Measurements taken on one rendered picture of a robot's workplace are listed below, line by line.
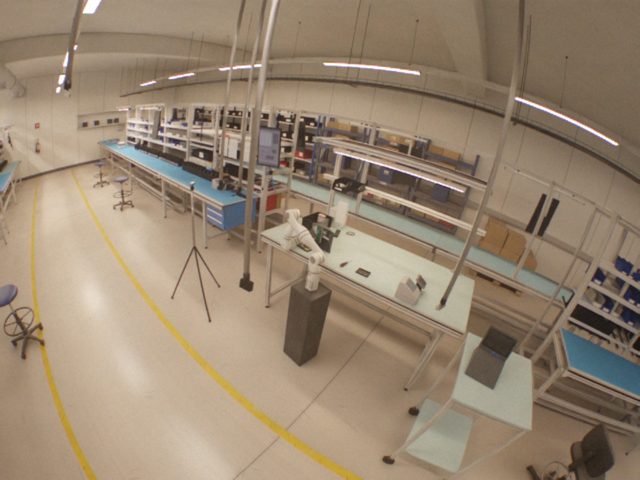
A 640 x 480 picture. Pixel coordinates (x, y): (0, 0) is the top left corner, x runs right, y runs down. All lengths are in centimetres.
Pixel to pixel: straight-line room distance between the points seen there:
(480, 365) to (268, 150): 303
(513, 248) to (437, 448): 388
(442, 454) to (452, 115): 568
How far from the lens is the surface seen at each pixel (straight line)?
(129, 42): 651
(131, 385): 271
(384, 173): 589
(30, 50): 632
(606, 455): 244
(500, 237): 517
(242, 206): 372
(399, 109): 633
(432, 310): 210
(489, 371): 169
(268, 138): 330
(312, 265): 200
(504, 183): 602
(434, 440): 227
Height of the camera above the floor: 215
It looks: 26 degrees down
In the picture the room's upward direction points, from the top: 10 degrees clockwise
